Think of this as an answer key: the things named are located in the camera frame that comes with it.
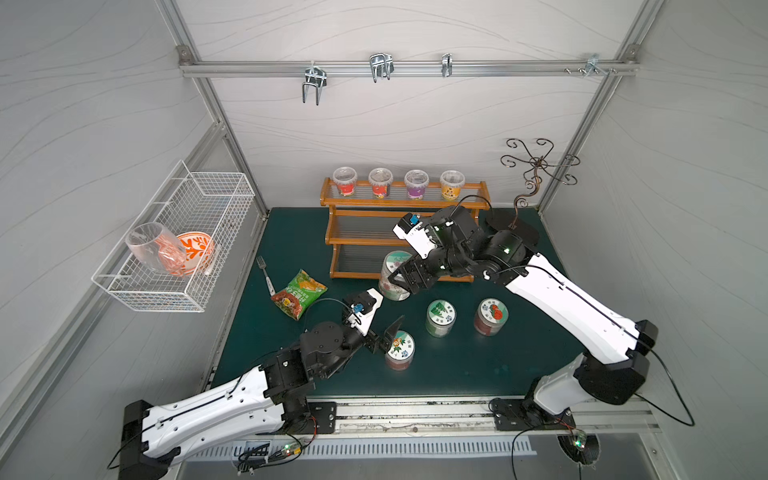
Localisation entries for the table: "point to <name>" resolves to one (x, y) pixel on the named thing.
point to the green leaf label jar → (440, 318)
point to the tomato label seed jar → (491, 314)
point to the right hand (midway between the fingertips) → (401, 265)
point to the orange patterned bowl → (199, 252)
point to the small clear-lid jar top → (345, 178)
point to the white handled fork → (262, 266)
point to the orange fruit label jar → (400, 355)
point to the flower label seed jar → (387, 287)
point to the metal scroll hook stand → (532, 176)
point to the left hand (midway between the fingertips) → (388, 305)
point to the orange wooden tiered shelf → (360, 227)
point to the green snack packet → (299, 295)
